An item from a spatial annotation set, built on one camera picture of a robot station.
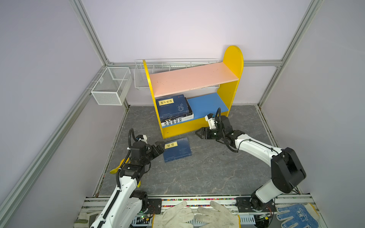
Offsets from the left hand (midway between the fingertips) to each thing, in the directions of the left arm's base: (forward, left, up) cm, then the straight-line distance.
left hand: (160, 146), depth 80 cm
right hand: (+8, -23, +1) cm, 24 cm away
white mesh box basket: (+47, +36, +8) cm, 60 cm away
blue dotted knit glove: (-37, -72, -14) cm, 82 cm away
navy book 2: (+5, -8, -14) cm, 17 cm away
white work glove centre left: (-32, -7, -13) cm, 36 cm away
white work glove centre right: (-35, -30, -13) cm, 48 cm away
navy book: (+22, -8, +10) cm, 25 cm away
